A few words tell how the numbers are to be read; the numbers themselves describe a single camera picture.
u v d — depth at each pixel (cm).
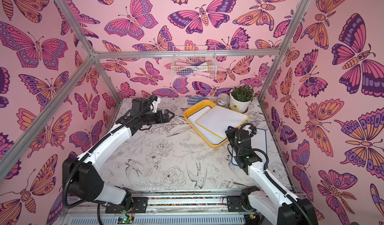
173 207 73
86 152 45
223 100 116
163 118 73
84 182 42
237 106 106
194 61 95
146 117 69
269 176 49
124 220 73
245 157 60
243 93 100
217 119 113
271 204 52
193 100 119
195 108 110
